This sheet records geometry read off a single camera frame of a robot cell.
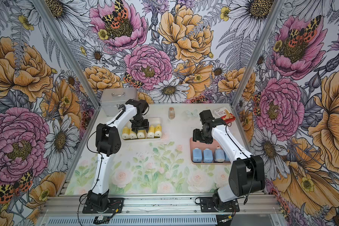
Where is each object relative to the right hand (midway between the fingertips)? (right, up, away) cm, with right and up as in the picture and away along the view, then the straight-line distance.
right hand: (198, 142), depth 84 cm
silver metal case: (-60, +29, +23) cm, 71 cm away
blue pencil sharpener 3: (+13, -8, 0) cm, 15 cm away
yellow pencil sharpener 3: (-30, +4, +10) cm, 31 cm away
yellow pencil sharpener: (-42, +3, +10) cm, 43 cm away
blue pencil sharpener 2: (+6, -8, 0) cm, 10 cm away
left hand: (-36, +4, +11) cm, 37 cm away
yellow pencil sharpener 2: (-35, +4, +10) cm, 37 cm away
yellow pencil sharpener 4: (-25, +6, +12) cm, 28 cm away
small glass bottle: (-16, +18, +25) cm, 35 cm away
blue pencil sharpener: (-1, -8, +1) cm, 8 cm away
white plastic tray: (-30, +12, +26) cm, 42 cm away
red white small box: (+24, +17, +27) cm, 40 cm away
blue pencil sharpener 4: (+17, -10, 0) cm, 19 cm away
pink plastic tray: (+4, -4, +5) cm, 7 cm away
